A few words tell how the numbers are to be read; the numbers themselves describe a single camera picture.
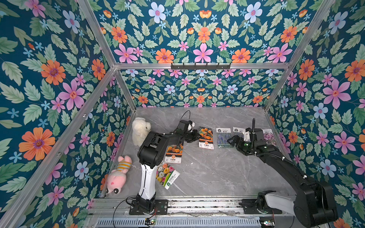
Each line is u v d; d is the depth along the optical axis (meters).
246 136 0.77
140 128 0.84
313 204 0.39
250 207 0.73
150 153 0.55
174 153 0.94
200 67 0.93
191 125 0.88
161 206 0.74
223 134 1.04
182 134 0.84
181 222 0.70
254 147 0.66
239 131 1.05
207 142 0.98
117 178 0.76
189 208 0.75
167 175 0.84
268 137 1.01
